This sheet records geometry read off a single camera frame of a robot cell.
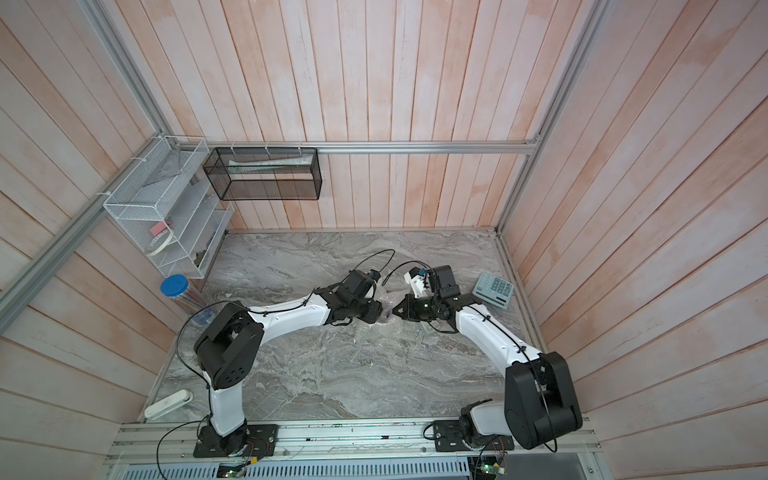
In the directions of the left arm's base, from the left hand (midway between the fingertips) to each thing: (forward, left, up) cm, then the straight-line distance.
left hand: (375, 312), depth 92 cm
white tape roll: (+10, +61, +21) cm, 65 cm away
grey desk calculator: (+11, -41, -3) cm, 42 cm away
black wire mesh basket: (+46, +40, +19) cm, 64 cm away
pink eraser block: (+13, +61, +23) cm, 67 cm away
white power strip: (-27, +54, -2) cm, 60 cm away
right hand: (-3, -6, +7) cm, 9 cm away
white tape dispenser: (-4, -16, -1) cm, 17 cm away
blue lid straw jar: (-1, +53, +9) cm, 54 cm away
